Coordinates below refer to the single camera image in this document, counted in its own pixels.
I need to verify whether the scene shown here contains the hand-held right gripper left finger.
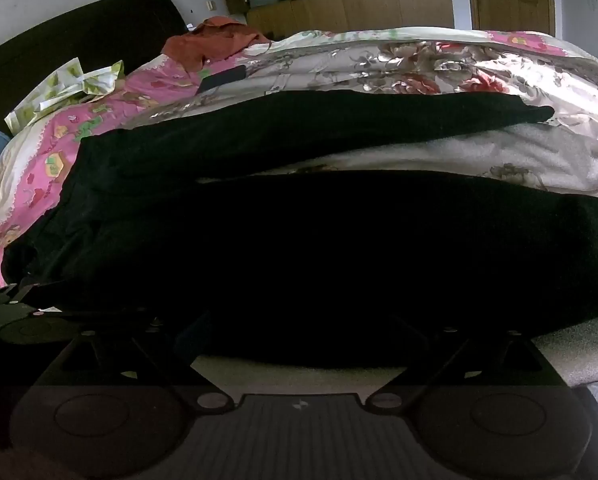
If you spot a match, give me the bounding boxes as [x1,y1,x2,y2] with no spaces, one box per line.
[38,311,231,415]

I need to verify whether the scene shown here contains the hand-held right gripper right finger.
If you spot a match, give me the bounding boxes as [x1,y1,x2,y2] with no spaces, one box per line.
[364,311,566,415]

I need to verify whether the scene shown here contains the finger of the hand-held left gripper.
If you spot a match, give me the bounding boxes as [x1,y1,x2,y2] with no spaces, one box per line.
[7,280,68,319]

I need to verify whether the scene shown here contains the black pants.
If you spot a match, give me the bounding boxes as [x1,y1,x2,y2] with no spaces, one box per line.
[1,89,598,369]

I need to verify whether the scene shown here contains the green and white patterned cloth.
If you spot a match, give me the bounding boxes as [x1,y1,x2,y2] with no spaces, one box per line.
[4,58,126,136]

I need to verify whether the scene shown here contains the black phone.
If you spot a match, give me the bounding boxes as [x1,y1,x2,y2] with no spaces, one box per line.
[196,64,248,95]

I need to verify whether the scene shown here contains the dark headboard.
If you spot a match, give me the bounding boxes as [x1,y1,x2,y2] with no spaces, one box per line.
[0,0,190,136]

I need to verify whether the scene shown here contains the orange cloth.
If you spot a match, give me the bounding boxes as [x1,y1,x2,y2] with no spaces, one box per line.
[161,16,273,74]

